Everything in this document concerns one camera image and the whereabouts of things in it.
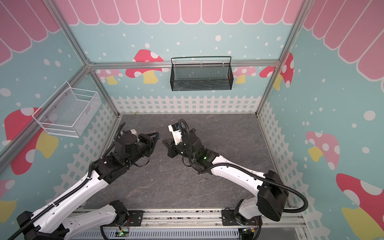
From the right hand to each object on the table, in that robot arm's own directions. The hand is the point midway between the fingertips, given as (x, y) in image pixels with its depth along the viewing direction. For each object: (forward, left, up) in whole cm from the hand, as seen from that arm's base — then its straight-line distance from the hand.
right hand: (162, 141), depth 70 cm
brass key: (-7, -21, -28) cm, 36 cm away
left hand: (+2, +1, +1) cm, 2 cm away
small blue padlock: (+2, +2, 0) cm, 3 cm away
